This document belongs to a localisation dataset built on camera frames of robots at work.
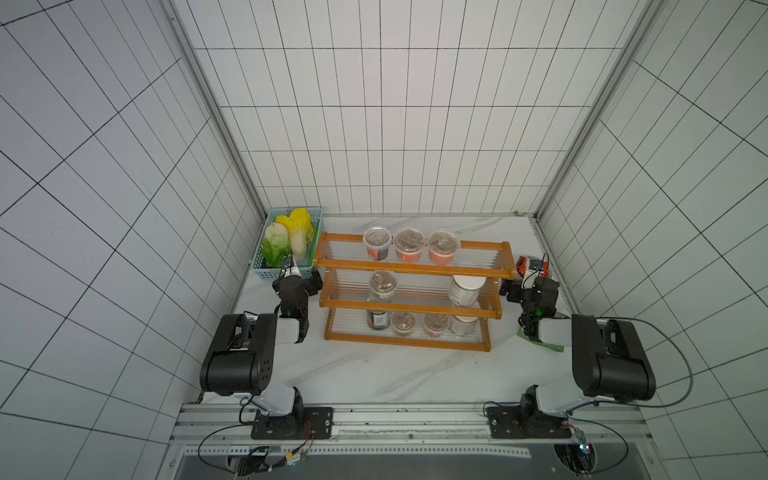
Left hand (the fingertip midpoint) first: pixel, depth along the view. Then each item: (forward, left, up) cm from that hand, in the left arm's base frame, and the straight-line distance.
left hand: (300, 273), depth 95 cm
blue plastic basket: (+1, +10, -2) cm, 10 cm away
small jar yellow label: (-17, -33, +1) cm, 37 cm away
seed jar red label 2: (-10, -41, +28) cm, 51 cm away
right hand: (+1, -68, +1) cm, 68 cm away
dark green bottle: (-17, -26, +2) cm, 31 cm away
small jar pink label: (-17, -43, +1) cm, 46 cm away
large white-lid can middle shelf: (-15, -48, +18) cm, 53 cm away
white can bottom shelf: (-18, -50, +3) cm, 53 cm away
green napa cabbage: (+8, +9, +4) cm, 13 cm away
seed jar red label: (-9, -34, +28) cm, 45 cm away
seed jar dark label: (-8, -26, +28) cm, 39 cm away
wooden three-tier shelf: (-11, -36, +9) cm, 38 cm away
